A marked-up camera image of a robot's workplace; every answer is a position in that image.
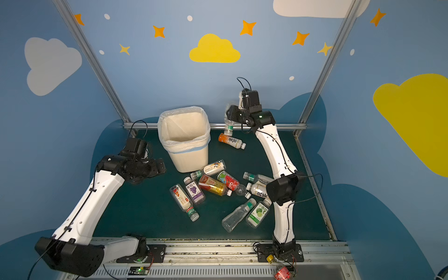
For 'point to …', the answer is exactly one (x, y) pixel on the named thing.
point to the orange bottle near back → (235, 143)
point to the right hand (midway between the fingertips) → (232, 111)
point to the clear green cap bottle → (233, 219)
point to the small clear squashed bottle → (228, 123)
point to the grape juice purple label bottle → (194, 190)
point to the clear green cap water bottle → (255, 178)
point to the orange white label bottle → (259, 188)
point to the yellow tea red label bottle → (213, 186)
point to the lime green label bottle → (258, 214)
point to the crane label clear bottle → (216, 167)
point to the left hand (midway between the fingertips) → (160, 169)
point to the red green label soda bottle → (233, 184)
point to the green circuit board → (138, 270)
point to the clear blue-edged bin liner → (184, 129)
